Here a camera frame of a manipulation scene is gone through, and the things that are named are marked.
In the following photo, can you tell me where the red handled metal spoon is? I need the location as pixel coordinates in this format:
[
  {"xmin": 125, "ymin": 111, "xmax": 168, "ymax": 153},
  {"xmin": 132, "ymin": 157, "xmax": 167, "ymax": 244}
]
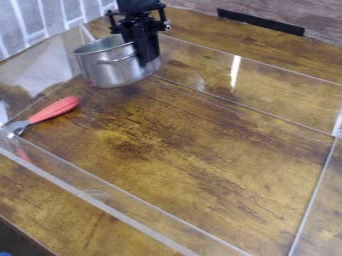
[{"xmin": 4, "ymin": 96, "xmax": 80, "ymax": 136}]

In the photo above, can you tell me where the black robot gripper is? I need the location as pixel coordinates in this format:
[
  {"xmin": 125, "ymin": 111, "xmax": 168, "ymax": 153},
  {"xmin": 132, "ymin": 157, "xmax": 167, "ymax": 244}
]
[{"xmin": 105, "ymin": 0, "xmax": 171, "ymax": 65}]

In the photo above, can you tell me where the black wall strip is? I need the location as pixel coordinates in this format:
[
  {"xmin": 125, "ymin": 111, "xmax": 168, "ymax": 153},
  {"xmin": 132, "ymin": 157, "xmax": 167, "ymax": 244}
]
[{"xmin": 216, "ymin": 8, "xmax": 304, "ymax": 37}]

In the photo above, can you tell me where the silver metal pot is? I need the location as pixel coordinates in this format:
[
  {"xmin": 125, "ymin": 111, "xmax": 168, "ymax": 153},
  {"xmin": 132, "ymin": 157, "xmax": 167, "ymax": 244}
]
[{"xmin": 73, "ymin": 35, "xmax": 161, "ymax": 89}]

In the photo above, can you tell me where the clear acrylic tray enclosure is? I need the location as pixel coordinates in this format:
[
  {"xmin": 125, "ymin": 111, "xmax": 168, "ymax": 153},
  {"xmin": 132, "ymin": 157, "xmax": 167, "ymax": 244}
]
[{"xmin": 0, "ymin": 24, "xmax": 342, "ymax": 256}]

